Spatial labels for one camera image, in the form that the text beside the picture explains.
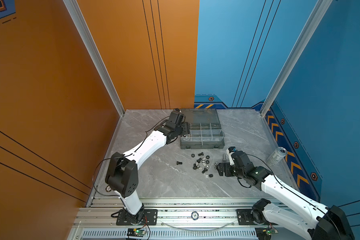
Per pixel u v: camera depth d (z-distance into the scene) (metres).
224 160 0.92
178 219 0.75
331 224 0.39
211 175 0.87
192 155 0.96
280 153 0.81
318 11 0.71
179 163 0.92
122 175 0.45
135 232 0.71
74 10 0.70
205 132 1.05
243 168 0.61
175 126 0.66
